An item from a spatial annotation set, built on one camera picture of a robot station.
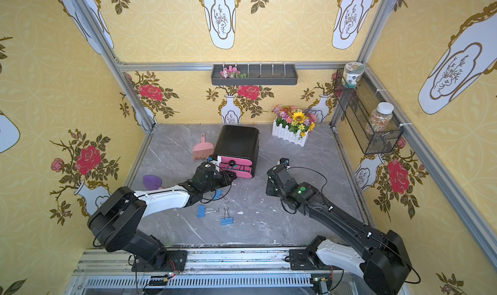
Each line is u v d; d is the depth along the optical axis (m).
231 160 0.86
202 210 0.87
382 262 0.38
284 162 0.72
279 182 0.60
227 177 0.78
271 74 0.92
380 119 0.65
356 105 1.01
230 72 0.88
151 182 0.95
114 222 0.44
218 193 0.79
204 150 1.07
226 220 0.84
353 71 0.84
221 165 0.83
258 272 0.72
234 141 0.92
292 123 1.00
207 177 0.70
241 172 0.88
